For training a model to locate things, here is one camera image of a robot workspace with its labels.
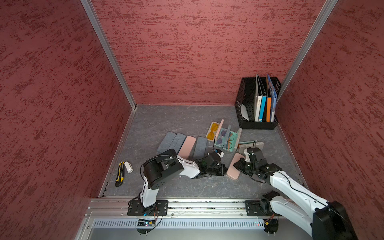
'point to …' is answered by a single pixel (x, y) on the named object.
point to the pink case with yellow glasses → (214, 130)
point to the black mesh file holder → (244, 104)
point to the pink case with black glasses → (232, 171)
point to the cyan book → (264, 99)
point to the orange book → (268, 109)
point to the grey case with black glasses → (177, 142)
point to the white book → (257, 99)
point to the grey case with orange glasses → (234, 139)
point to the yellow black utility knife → (120, 176)
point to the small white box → (129, 167)
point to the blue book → (273, 98)
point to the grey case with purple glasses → (223, 138)
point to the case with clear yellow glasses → (199, 151)
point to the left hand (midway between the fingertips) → (227, 173)
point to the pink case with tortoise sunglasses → (187, 147)
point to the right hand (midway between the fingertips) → (233, 168)
